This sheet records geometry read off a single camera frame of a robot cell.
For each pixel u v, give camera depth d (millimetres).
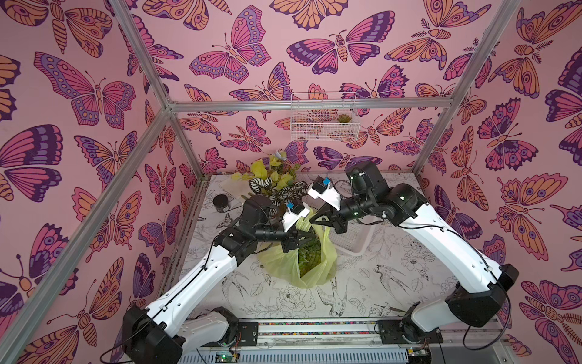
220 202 1017
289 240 591
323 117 968
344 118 922
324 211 578
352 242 947
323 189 543
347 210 551
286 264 703
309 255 794
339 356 701
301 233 627
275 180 853
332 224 549
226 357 716
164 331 386
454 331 747
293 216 586
